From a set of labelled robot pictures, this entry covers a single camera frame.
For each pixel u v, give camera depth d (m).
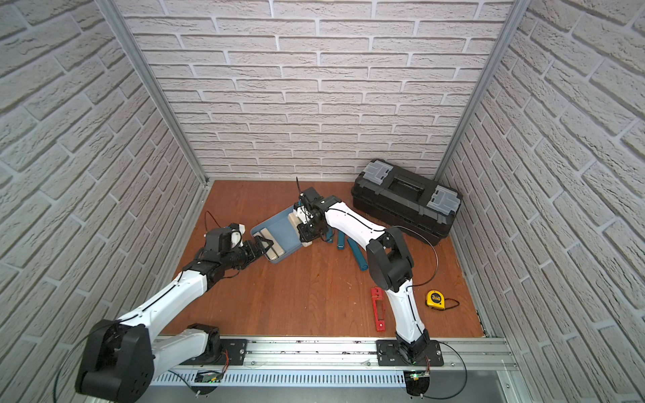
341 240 0.96
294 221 0.90
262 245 0.77
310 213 0.68
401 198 0.92
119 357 0.40
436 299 0.83
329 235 0.80
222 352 0.73
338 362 0.74
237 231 0.70
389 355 0.74
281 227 1.03
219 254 0.66
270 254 0.90
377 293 0.84
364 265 0.90
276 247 0.91
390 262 0.53
